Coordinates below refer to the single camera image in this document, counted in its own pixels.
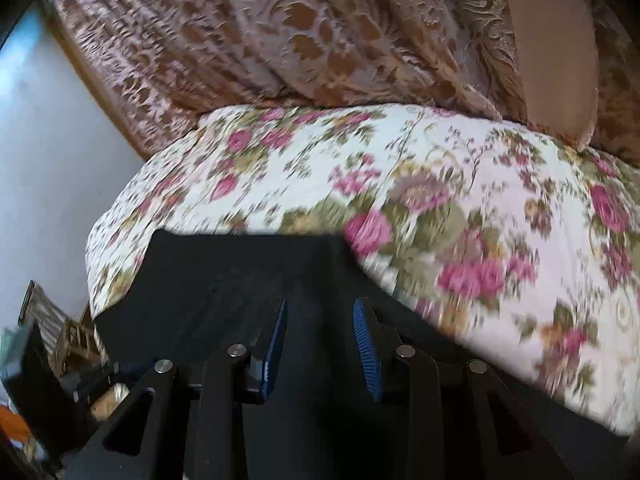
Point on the wooden window frame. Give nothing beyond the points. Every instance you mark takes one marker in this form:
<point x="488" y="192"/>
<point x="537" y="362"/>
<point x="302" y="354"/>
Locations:
<point x="85" y="73"/>

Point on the brown patterned curtain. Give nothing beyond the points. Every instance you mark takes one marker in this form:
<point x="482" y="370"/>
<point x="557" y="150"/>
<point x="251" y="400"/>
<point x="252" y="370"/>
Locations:
<point x="564" y="67"/>

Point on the wooden rack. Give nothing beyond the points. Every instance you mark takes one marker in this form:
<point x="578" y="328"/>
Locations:
<point x="70" y="344"/>

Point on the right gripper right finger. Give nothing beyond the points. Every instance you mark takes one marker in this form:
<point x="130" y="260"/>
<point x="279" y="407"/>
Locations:
<point x="372" y="344"/>

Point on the black pants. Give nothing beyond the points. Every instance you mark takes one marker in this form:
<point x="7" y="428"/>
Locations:
<point x="437" y="418"/>

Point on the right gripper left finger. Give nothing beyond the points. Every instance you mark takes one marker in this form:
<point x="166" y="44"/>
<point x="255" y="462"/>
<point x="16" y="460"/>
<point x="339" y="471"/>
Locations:
<point x="266" y="351"/>

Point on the floral bedspread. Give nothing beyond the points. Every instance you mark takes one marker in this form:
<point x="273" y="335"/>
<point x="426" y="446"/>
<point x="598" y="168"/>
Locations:
<point x="511" y="241"/>

